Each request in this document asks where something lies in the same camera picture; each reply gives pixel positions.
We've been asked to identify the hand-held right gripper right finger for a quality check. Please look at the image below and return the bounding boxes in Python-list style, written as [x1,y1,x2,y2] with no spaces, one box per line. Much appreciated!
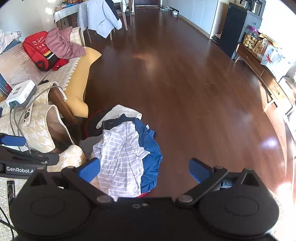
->
[174,158,267,208]

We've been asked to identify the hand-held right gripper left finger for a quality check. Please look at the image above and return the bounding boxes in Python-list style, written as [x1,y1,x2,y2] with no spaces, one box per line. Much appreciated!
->
[29,158,115,208]

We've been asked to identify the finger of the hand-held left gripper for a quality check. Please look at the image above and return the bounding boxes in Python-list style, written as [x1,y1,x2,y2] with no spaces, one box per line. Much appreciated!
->
[0,133,50,166]

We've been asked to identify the lavender white striped shirt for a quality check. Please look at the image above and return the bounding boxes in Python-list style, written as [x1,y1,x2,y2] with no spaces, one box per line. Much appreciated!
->
[91,121,151,202]

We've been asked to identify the red laundry basket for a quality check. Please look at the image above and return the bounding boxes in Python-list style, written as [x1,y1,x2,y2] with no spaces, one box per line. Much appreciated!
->
[84,108,160,198]

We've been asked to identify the white clothes pile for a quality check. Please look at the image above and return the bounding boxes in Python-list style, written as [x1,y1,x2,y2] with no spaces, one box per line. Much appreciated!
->
[0,29,22,54]

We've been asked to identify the grey garment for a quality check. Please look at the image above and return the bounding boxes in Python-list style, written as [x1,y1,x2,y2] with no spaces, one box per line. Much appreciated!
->
[79,136,104,160]

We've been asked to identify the white remote control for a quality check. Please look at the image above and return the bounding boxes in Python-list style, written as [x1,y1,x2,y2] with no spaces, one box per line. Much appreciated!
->
[22,104,33,127]

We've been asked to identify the blue garment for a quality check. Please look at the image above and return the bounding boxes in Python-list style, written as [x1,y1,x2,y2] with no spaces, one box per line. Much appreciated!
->
[129,118,163,194]

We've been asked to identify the white electronic device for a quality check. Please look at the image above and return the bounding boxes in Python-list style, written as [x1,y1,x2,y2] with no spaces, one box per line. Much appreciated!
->
[6,79,37,108]

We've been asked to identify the dark navy garment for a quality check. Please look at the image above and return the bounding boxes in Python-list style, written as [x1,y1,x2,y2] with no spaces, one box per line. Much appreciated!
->
[99,115,137,132]

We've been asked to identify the white garment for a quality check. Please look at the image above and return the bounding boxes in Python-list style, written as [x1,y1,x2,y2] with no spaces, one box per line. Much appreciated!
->
[96,105,142,130]

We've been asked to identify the sofa with cream cover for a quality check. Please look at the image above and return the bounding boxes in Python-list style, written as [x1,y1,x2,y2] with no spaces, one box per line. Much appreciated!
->
[0,27,89,232]

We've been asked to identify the yellow sofa cushion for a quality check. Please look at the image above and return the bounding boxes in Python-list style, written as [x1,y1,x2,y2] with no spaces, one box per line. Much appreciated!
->
[63,46,102,118]

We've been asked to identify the red bag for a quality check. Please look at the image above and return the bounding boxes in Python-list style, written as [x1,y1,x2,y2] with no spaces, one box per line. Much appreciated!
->
[22,31,70,71]

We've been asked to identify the pink jacket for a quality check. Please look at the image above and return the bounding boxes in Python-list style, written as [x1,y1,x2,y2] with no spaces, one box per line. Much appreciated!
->
[45,26,86,59]

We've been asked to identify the long wooden media bench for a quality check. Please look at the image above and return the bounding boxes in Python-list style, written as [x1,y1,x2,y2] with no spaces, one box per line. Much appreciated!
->
[234,43,296,121]

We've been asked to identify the white gift bag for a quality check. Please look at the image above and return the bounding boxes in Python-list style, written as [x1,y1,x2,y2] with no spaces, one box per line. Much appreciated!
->
[260,44,292,81]

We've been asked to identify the dining table with white cloth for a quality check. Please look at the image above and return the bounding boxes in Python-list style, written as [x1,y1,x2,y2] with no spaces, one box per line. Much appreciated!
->
[53,0,130,30]

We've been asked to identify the snack bag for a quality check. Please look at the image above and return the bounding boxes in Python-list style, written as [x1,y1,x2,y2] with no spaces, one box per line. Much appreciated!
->
[253,38,270,56]

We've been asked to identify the clear cookie jar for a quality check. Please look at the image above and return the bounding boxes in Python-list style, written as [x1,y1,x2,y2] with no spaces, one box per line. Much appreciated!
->
[242,25,259,50]

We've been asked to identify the black cabinet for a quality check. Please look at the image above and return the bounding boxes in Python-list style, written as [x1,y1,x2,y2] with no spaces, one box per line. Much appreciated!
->
[218,2,251,58]

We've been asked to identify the light blue jacket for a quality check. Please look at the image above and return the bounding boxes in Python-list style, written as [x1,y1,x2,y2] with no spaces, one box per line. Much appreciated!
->
[77,0,123,39]

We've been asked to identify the wooden dining chair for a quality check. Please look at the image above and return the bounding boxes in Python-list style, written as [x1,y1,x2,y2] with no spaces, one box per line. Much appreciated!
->
[83,0,136,43]

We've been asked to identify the steel kettle set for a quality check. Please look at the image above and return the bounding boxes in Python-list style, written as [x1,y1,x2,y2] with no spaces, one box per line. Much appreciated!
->
[239,0,266,14]

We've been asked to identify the grey cable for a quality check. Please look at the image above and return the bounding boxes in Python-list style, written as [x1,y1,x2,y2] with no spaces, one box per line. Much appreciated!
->
[9,85,64,153]

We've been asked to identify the white wall cabinets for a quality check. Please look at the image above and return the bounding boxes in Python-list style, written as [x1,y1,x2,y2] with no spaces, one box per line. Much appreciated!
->
[166,0,223,40]

